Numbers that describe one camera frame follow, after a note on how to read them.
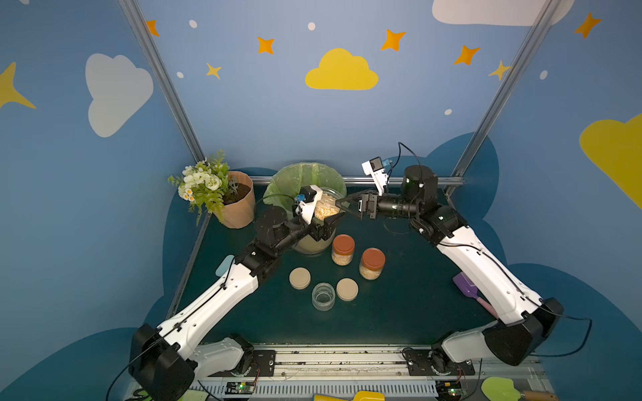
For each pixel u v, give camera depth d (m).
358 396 0.69
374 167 0.58
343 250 0.88
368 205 0.56
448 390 0.71
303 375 0.73
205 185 0.83
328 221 0.60
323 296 0.88
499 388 0.70
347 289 0.89
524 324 0.39
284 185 0.92
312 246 0.99
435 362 0.66
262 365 0.74
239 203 0.93
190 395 0.68
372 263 0.86
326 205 0.62
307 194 0.54
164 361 0.37
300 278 0.91
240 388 0.70
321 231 0.60
